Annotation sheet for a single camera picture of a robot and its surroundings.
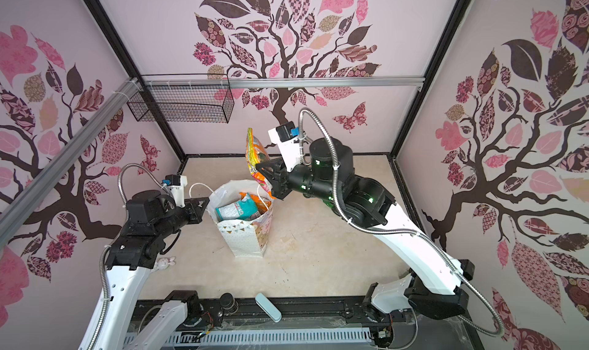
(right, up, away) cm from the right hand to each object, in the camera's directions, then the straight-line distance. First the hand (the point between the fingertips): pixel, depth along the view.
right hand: (258, 163), depth 50 cm
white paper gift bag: (-10, -23, +23) cm, 34 cm away
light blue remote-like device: (-1, -45, +22) cm, 51 cm away
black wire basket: (-32, +30, +45) cm, 63 cm away
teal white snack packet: (-11, -15, +29) cm, 34 cm away
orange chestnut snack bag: (-5, -13, +35) cm, 38 cm away
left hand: (-19, -11, +20) cm, 30 cm away
